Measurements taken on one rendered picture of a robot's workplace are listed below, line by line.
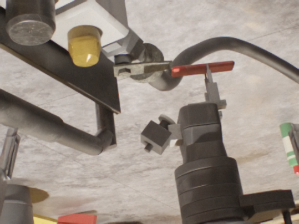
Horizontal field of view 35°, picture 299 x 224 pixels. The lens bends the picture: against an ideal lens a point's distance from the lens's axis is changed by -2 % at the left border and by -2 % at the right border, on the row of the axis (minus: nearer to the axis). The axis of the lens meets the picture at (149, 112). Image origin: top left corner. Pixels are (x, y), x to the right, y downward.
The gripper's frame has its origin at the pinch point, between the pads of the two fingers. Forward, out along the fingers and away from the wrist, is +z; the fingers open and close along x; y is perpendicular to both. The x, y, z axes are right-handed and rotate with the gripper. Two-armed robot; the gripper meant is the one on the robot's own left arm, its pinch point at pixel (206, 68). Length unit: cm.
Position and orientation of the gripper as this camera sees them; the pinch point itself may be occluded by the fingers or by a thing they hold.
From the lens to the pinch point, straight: 62.8
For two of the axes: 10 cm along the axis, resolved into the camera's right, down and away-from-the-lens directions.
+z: -1.4, -9.1, 4.0
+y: -9.9, 1.2, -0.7
